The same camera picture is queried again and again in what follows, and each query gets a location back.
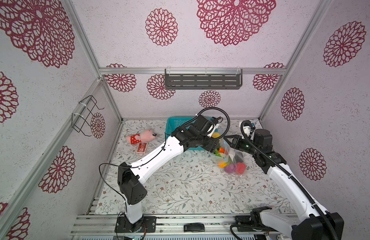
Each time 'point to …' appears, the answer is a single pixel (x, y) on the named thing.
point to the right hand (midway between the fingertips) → (224, 135)
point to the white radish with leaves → (220, 154)
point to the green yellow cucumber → (222, 165)
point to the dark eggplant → (238, 157)
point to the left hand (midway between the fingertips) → (211, 144)
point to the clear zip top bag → (231, 161)
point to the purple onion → (230, 168)
